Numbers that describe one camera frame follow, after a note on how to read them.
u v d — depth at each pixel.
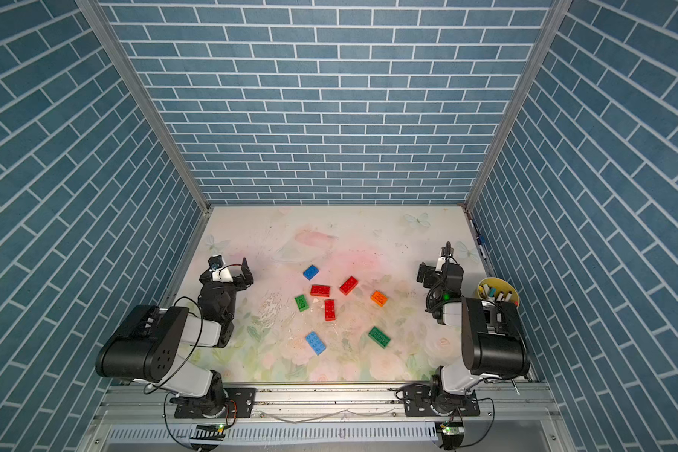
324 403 0.76
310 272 0.99
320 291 0.95
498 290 0.83
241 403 0.74
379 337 0.84
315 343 0.82
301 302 0.92
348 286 0.94
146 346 0.45
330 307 0.91
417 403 0.74
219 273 0.75
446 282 0.73
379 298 0.93
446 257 0.82
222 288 0.71
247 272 0.84
